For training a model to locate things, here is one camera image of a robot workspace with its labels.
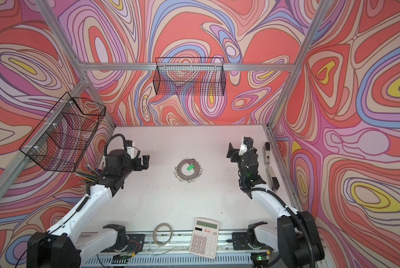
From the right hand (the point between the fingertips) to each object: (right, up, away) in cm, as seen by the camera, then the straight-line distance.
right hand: (239, 147), depth 84 cm
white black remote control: (+22, -5, +18) cm, 28 cm away
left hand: (-49, -4, -1) cm, 49 cm away
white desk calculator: (-18, -40, -11) cm, 45 cm away
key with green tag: (-26, -13, +14) cm, 33 cm away
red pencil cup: (-76, -13, -2) cm, 78 cm away
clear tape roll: (-41, -40, -9) cm, 58 cm away
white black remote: (+19, -18, +5) cm, 26 cm away
